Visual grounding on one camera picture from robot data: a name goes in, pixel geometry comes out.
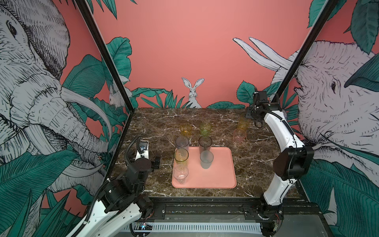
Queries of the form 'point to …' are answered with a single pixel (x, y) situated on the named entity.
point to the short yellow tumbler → (185, 129)
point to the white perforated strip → (198, 227)
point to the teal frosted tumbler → (206, 157)
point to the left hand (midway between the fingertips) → (146, 149)
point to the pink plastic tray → (221, 175)
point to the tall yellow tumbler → (243, 123)
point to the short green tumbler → (205, 128)
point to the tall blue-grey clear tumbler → (182, 142)
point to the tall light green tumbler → (181, 156)
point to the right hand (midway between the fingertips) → (250, 111)
